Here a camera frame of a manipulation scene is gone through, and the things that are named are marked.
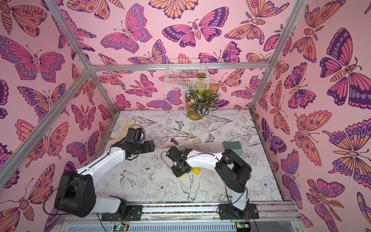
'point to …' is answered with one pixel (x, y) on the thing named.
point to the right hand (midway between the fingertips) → (178, 170)
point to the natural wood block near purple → (168, 144)
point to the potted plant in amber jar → (199, 102)
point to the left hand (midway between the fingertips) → (150, 145)
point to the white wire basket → (187, 74)
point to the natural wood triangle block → (190, 135)
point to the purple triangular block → (173, 140)
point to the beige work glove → (122, 133)
